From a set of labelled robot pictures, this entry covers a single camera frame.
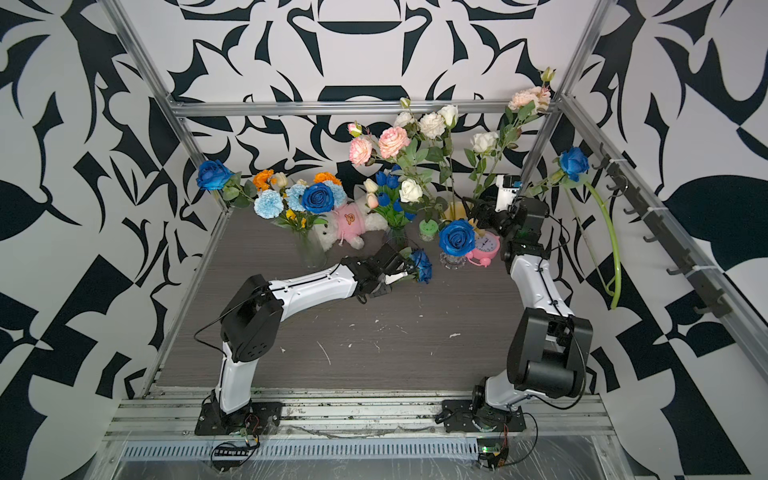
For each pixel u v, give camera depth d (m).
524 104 0.75
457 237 0.56
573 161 0.62
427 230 1.07
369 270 0.70
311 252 1.07
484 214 0.74
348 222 1.05
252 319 0.50
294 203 0.72
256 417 0.73
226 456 0.73
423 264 0.85
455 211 0.92
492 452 0.70
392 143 0.66
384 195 0.92
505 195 0.73
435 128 0.79
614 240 0.67
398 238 1.02
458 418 0.74
